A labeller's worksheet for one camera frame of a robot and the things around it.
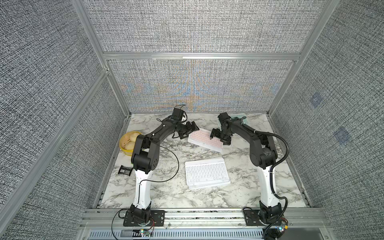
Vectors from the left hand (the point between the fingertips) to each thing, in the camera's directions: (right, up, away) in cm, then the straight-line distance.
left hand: (198, 130), depth 96 cm
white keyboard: (+4, -24, -10) cm, 27 cm away
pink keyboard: (+3, -5, +4) cm, 7 cm away
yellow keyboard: (+4, -30, -13) cm, 33 cm away
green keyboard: (+29, +11, +24) cm, 39 cm away
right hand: (+11, -5, +6) cm, 14 cm away
